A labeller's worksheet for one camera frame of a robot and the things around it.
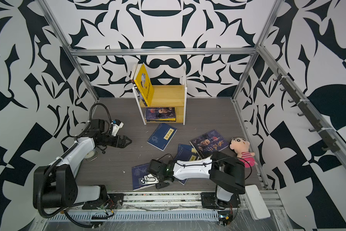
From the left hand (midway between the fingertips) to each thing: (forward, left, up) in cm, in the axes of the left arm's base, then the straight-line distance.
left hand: (123, 138), depth 88 cm
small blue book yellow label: (+5, -23, -7) cm, 24 cm away
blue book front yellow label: (-18, -9, -8) cm, 21 cm away
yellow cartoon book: (+15, -23, -2) cm, 28 cm away
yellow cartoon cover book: (+20, -14, +25) cm, 35 cm away
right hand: (-19, -19, -8) cm, 28 cm away
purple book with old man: (+20, -20, -1) cm, 28 cm away
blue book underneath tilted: (-4, -39, -7) cm, 40 cm away
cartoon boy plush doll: (-7, -70, -2) cm, 70 cm away
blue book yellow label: (-9, -36, -7) cm, 38 cm away
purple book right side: (-2, -51, -7) cm, 51 cm away
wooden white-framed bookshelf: (+23, -27, +12) cm, 37 cm away
